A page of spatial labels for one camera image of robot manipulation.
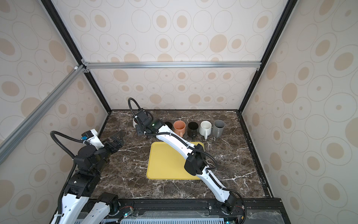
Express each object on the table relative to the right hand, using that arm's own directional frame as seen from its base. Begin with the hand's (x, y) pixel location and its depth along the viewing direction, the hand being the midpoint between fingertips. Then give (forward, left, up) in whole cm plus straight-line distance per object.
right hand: (140, 127), depth 86 cm
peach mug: (+8, -24, -12) cm, 28 cm away
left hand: (-13, +5, +13) cm, 19 cm away
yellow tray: (-15, -15, -18) cm, 28 cm away
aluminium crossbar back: (+109, -15, -16) cm, 111 cm away
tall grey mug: (+6, -50, -9) cm, 51 cm away
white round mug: (+8, -42, -13) cm, 45 cm away
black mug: (+6, -33, -11) cm, 35 cm away
